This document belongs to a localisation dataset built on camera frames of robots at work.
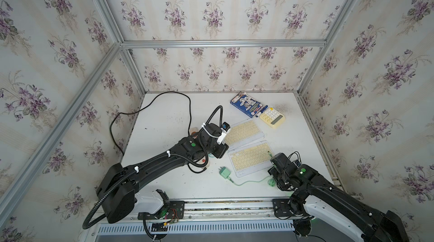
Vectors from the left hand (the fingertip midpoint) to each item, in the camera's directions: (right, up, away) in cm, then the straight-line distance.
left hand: (224, 143), depth 79 cm
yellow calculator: (+31, +11, +25) cm, 41 cm away
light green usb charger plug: (0, -15, +3) cm, 15 cm away
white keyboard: (+12, +2, +19) cm, 22 cm away
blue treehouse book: (+16, +20, +31) cm, 40 cm away
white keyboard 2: (+15, -10, +9) cm, 20 cm away
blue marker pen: (+25, +15, +28) cm, 41 cm away
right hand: (+25, -16, +3) cm, 30 cm away
